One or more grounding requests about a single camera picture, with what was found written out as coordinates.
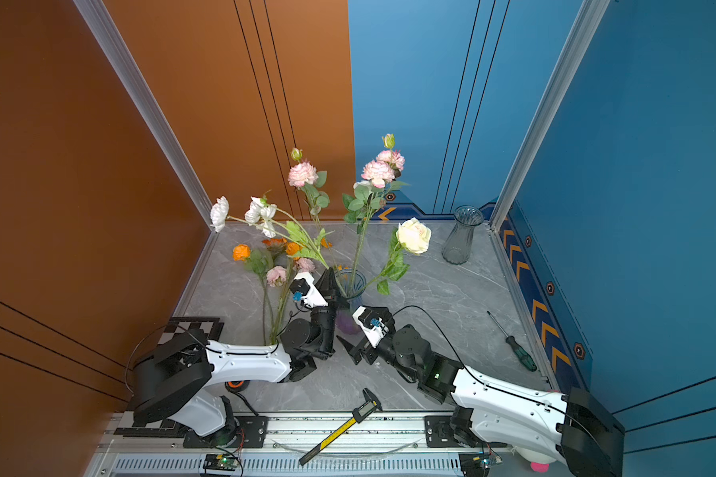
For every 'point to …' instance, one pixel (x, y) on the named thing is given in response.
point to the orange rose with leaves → (259, 263)
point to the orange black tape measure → (237, 386)
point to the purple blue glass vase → (351, 283)
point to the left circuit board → (221, 461)
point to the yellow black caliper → (359, 415)
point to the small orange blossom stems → (297, 250)
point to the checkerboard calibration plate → (213, 328)
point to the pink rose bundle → (278, 276)
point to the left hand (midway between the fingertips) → (333, 270)
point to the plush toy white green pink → (539, 467)
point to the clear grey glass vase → (456, 246)
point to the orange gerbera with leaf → (276, 245)
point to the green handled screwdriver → (522, 355)
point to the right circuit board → (477, 464)
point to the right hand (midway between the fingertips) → (350, 322)
